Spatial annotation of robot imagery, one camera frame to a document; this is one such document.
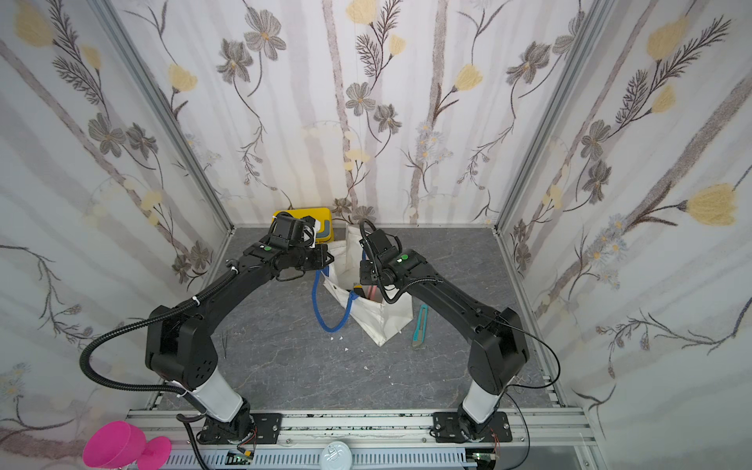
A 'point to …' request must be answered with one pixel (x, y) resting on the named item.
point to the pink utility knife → (371, 292)
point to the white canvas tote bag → (381, 318)
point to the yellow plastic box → (322, 214)
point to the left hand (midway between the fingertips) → (338, 255)
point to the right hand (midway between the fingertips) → (370, 269)
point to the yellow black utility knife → (358, 289)
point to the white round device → (336, 455)
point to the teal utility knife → (419, 333)
